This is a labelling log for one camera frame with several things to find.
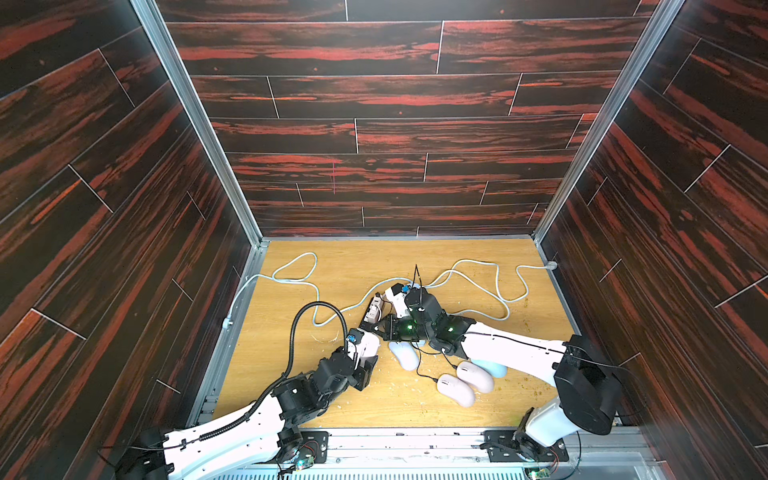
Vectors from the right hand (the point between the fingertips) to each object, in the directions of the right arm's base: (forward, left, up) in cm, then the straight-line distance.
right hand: (374, 322), depth 80 cm
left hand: (-8, +1, -5) cm, 9 cm away
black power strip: (+7, +1, -8) cm, 11 cm away
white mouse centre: (-4, -9, -12) cm, 15 cm away
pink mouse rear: (-9, -29, -14) cm, 34 cm away
